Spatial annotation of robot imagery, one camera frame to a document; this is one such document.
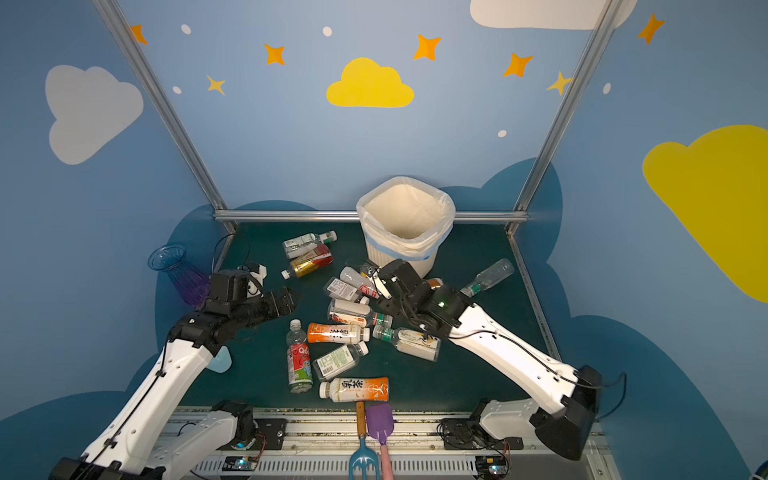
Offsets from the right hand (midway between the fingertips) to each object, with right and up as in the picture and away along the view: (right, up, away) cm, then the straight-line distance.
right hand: (396, 281), depth 74 cm
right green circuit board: (+23, -45, -3) cm, 50 cm away
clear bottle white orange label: (-14, -12, +21) cm, 28 cm away
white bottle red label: (-10, -3, +25) cm, 27 cm away
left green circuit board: (-39, -44, -2) cm, 59 cm away
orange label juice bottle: (-17, -17, +12) cm, 27 cm away
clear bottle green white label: (-37, +10, +38) cm, 54 cm away
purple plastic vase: (-62, -2, +16) cm, 64 cm away
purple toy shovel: (-4, -37, +1) cm, 37 cm away
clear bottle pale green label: (-19, -24, +8) cm, 32 cm away
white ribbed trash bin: (-6, +5, +34) cm, 35 cm away
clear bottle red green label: (-26, -26, +4) cm, 37 cm away
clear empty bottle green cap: (+33, -1, +29) cm, 44 cm away
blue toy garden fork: (-8, -42, -4) cm, 43 cm away
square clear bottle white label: (-18, -5, +24) cm, 31 cm away
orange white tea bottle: (-14, -29, +3) cm, 32 cm away
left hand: (-28, -5, +3) cm, 28 cm away
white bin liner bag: (+4, +20, +31) cm, 37 cm away
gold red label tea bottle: (-26, +6, +31) cm, 41 cm away
